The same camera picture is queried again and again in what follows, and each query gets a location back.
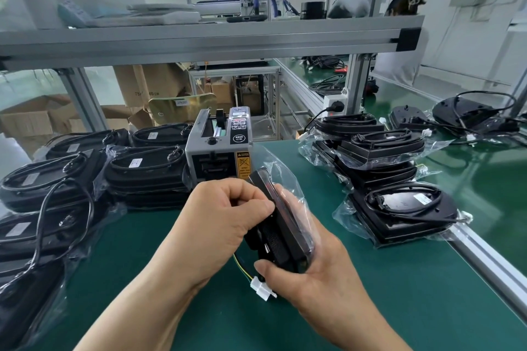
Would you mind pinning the white handset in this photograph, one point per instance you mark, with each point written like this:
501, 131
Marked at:
74, 13

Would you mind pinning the black phone on shelf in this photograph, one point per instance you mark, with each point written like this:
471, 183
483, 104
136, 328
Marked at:
246, 18

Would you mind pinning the grey metal shelf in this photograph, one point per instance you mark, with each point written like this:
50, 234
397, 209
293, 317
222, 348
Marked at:
214, 40

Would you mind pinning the person's left hand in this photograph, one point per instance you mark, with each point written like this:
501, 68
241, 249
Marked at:
210, 231

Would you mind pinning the person's right hand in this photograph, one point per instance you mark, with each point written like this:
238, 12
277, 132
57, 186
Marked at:
333, 293

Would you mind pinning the white power socket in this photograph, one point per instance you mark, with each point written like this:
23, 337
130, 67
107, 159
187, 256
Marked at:
334, 106

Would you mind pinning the black cup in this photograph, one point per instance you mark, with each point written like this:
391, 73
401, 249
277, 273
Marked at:
313, 10

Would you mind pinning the group of bagged black lamps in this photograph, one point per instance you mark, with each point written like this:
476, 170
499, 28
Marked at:
387, 174

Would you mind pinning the white flat scale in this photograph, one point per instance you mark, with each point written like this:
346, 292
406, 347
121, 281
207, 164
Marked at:
148, 14

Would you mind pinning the small brown cardboard box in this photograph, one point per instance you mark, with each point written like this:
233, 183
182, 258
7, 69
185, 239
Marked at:
300, 133

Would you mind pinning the grey barcode scanner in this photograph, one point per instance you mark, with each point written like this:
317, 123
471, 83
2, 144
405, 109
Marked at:
348, 4

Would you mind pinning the aluminium table edge rail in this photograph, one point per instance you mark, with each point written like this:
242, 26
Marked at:
490, 268

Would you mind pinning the grey tape dispenser machine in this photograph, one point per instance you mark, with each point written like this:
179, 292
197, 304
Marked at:
212, 149

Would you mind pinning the unbagged black lamps with cables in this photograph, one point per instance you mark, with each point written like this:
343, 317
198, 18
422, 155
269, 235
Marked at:
469, 112

